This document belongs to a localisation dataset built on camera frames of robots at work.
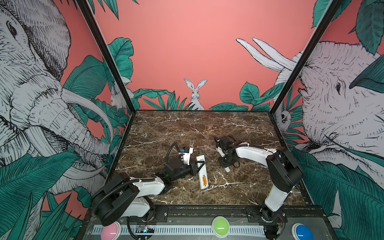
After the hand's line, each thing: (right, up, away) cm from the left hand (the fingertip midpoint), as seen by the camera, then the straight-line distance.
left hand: (205, 162), depth 78 cm
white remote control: (-1, -5, +1) cm, 6 cm away
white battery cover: (+15, -7, +12) cm, 20 cm away
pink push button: (-44, -30, -10) cm, 55 cm away
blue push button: (+44, -31, -9) cm, 55 cm away
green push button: (+7, -29, -8) cm, 31 cm away
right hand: (+12, -3, +14) cm, 18 cm away
